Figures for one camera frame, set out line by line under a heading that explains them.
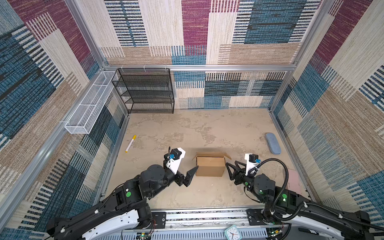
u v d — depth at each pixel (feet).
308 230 2.25
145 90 3.63
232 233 2.25
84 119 2.99
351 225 1.52
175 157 1.67
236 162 2.40
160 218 2.45
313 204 1.66
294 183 2.67
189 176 1.78
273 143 3.24
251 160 2.03
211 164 2.55
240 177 2.05
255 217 2.40
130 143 3.34
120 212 1.45
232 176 2.13
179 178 1.78
